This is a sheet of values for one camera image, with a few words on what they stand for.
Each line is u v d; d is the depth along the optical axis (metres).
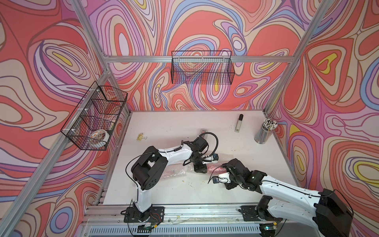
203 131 1.01
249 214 0.73
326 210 0.46
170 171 0.83
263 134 0.94
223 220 0.73
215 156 0.78
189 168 0.84
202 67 0.96
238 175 0.63
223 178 0.71
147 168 0.50
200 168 0.78
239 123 1.08
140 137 1.03
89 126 0.73
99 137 0.72
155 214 0.73
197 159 0.75
